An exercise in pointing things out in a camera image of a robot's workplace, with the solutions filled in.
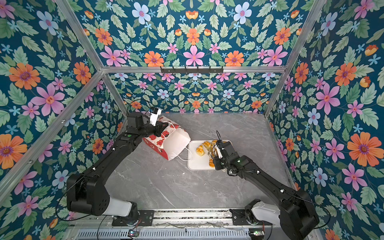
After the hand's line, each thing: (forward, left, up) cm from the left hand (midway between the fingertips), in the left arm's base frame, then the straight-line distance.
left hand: (168, 120), depth 79 cm
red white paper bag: (+2, +2, -24) cm, 24 cm away
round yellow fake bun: (-15, -23, -26) cm, 37 cm away
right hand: (-16, -25, -17) cm, 34 cm away
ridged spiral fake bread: (-3, -23, -24) cm, 33 cm away
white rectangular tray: (-13, -14, -28) cm, 34 cm away
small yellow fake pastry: (-7, -16, -23) cm, 29 cm away
